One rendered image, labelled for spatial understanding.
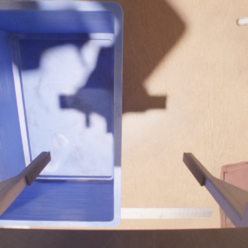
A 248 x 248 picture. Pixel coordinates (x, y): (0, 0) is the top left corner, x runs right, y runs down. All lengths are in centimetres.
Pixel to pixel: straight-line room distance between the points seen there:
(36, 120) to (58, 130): 5
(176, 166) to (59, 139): 25
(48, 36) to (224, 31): 31
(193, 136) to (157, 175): 11
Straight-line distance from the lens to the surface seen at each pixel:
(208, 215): 50
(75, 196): 35
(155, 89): 34
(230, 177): 45
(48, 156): 17
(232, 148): 43
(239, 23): 40
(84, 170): 39
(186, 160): 17
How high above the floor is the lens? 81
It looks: 75 degrees down
